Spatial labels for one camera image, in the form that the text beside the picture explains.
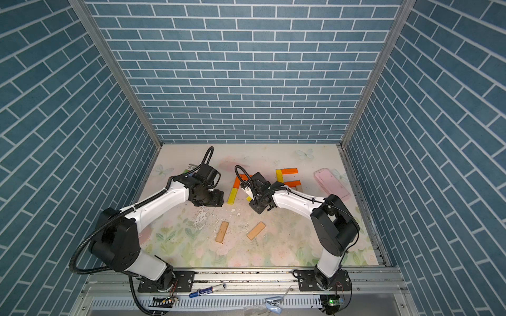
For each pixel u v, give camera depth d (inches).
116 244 16.9
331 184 40.1
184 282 29.1
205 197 28.8
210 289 27.9
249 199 35.8
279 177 41.4
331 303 27.7
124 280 29.6
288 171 42.6
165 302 28.4
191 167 42.6
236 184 40.1
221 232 33.6
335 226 18.4
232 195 38.8
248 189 32.2
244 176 27.8
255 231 34.0
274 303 26.9
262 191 27.1
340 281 28.5
